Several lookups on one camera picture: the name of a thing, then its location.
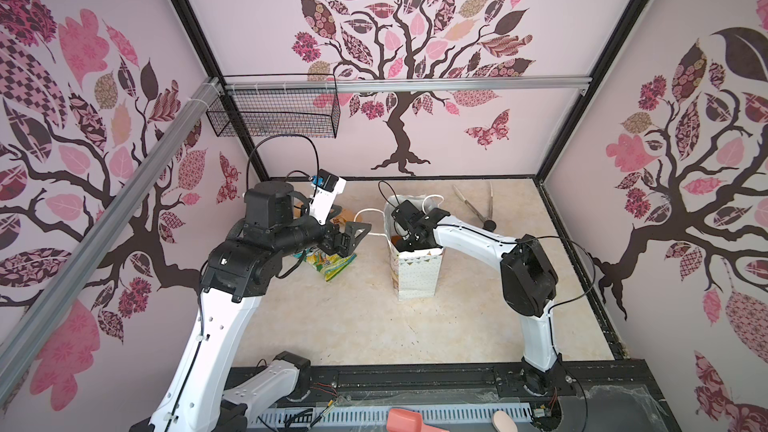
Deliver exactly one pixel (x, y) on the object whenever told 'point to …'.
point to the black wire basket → (276, 106)
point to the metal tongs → (488, 224)
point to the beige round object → (502, 422)
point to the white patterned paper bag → (417, 273)
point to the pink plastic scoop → (407, 420)
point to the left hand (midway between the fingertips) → (352, 224)
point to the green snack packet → (328, 265)
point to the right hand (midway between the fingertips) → (406, 248)
